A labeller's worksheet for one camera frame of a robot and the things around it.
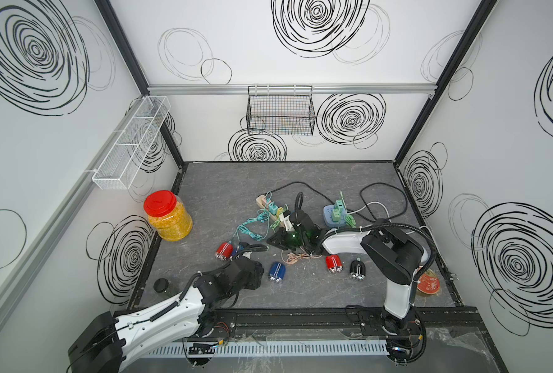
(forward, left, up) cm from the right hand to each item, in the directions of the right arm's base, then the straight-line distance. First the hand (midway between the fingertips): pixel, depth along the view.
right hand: (266, 243), depth 86 cm
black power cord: (+29, -42, -6) cm, 51 cm away
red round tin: (-12, -57, -3) cm, 58 cm away
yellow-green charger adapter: (+13, -5, +2) cm, 14 cm away
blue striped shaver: (-9, -4, -3) cm, 11 cm away
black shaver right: (-8, -33, -3) cm, 34 cm away
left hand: (-10, +2, -3) cm, 10 cm away
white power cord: (+21, -43, -4) cm, 47 cm away
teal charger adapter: (+14, -2, +2) cm, 14 cm away
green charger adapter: (+12, -28, +2) cm, 31 cm away
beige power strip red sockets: (+19, +3, 0) cm, 19 cm away
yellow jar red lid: (+4, +35, +12) cm, 37 cm away
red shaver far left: (-3, +16, -2) cm, 17 cm away
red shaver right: (-6, -25, -3) cm, 26 cm away
